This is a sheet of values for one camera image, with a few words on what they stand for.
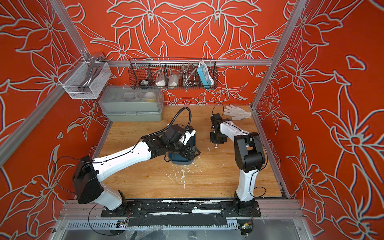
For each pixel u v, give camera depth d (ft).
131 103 3.44
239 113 3.74
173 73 3.26
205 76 2.87
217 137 2.73
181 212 2.39
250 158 1.69
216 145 3.11
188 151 2.16
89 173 1.36
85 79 2.72
